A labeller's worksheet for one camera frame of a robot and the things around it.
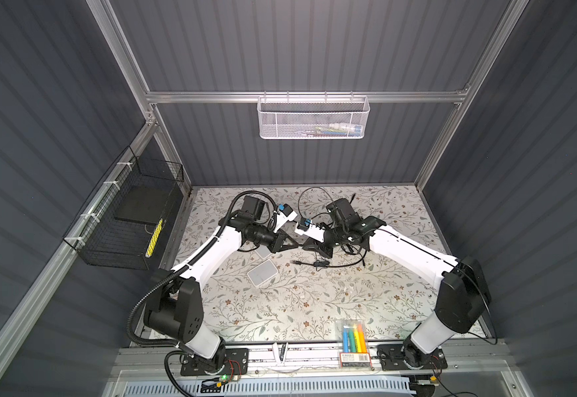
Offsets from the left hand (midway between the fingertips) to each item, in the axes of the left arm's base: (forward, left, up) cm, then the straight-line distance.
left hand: (296, 246), depth 80 cm
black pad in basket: (+9, +46, +13) cm, 49 cm away
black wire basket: (+5, +50, +10) cm, 51 cm away
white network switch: (-4, +10, +5) cm, 12 cm away
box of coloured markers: (-26, -16, -17) cm, 35 cm away
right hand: (+1, -4, -2) cm, 4 cm away
